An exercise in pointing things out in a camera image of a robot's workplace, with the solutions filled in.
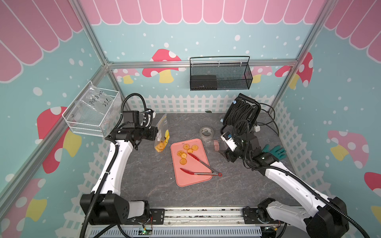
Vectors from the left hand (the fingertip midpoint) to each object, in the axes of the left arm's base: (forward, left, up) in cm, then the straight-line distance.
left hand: (156, 132), depth 78 cm
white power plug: (+20, -65, -20) cm, 71 cm away
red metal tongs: (-13, -31, -22) cm, 40 cm away
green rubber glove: (+3, -75, -22) cm, 78 cm away
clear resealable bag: (+4, -2, -7) cm, 8 cm away
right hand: (-4, -37, -6) cm, 37 cm away
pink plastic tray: (-4, -13, -23) cm, 27 cm away
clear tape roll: (+17, -29, -23) cm, 41 cm away
